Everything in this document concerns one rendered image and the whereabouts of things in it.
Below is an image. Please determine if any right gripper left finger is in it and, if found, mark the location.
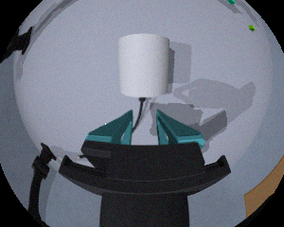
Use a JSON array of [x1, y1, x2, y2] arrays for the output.
[[84, 110, 133, 145]]

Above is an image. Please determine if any white cylinder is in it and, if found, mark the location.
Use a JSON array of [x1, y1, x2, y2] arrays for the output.
[[117, 34, 169, 97]]

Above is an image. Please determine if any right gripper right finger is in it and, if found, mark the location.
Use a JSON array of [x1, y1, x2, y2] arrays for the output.
[[156, 110, 205, 148]]

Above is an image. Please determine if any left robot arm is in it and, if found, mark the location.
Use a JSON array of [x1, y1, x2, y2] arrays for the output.
[[1, 26, 33, 62]]

